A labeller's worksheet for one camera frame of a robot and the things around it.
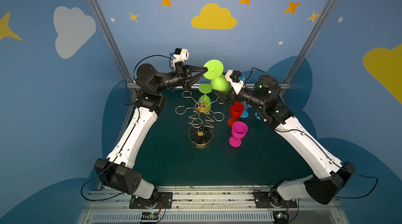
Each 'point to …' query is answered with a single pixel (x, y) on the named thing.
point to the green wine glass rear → (204, 104)
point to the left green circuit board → (149, 215)
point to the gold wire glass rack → (200, 134)
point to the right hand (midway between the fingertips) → (221, 79)
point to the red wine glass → (236, 110)
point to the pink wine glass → (239, 130)
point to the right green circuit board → (280, 216)
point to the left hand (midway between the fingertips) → (205, 69)
